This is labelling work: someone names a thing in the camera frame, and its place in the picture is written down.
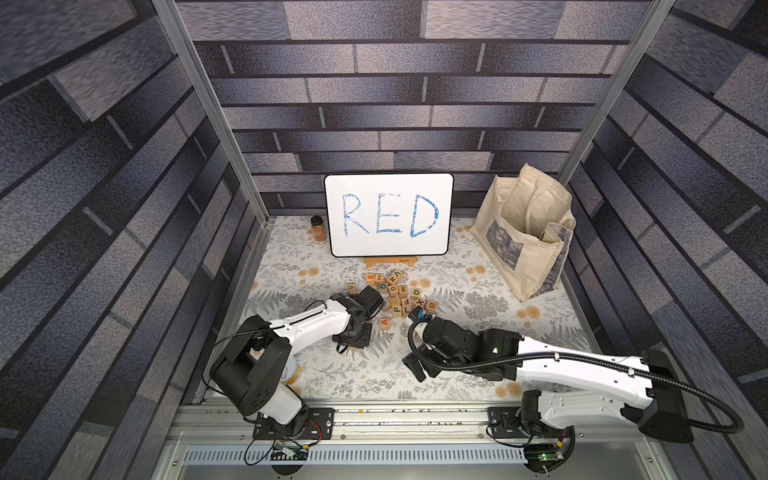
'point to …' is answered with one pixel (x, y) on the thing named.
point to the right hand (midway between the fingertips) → (413, 347)
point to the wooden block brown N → (392, 280)
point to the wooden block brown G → (393, 291)
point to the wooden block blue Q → (384, 288)
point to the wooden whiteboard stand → (370, 260)
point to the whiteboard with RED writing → (389, 214)
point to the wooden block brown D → (431, 305)
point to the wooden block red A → (384, 324)
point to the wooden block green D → (416, 293)
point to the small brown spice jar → (318, 228)
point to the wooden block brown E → (402, 291)
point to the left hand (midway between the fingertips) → (360, 340)
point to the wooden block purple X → (420, 301)
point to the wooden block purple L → (407, 308)
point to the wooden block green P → (397, 311)
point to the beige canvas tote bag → (521, 229)
